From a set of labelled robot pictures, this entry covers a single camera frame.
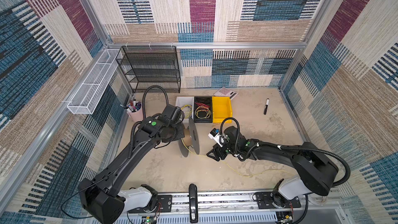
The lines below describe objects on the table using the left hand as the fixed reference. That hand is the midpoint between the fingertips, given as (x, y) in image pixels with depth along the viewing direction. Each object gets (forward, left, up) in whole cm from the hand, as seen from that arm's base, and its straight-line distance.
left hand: (182, 131), depth 75 cm
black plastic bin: (+35, -14, -18) cm, 42 cm away
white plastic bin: (+34, +5, -18) cm, 39 cm away
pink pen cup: (+21, +31, -10) cm, 39 cm away
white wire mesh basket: (+22, +57, -1) cm, 61 cm away
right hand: (-4, -15, -15) cm, 22 cm away
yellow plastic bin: (+28, -24, -19) cm, 42 cm away
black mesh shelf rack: (+51, +25, -1) cm, 57 cm away
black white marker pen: (+29, -55, -18) cm, 65 cm away
